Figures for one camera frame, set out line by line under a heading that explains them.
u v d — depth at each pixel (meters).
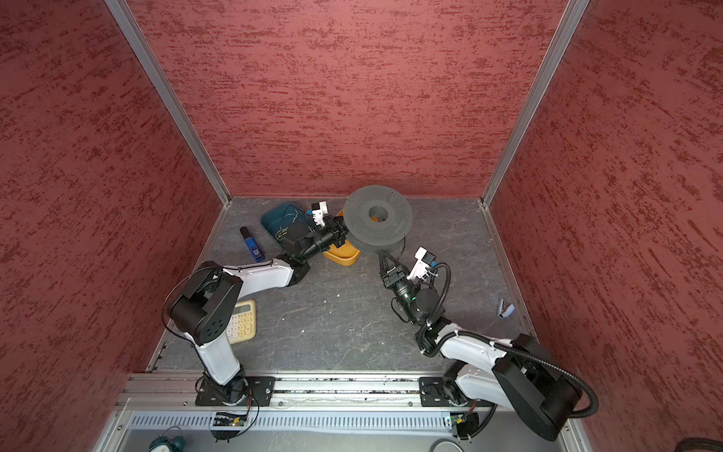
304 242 0.69
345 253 0.98
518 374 0.43
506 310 0.88
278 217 1.11
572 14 0.71
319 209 0.81
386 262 0.74
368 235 0.72
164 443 0.64
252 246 1.00
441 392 0.74
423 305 0.59
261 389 0.74
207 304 0.49
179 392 0.76
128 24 0.73
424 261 0.69
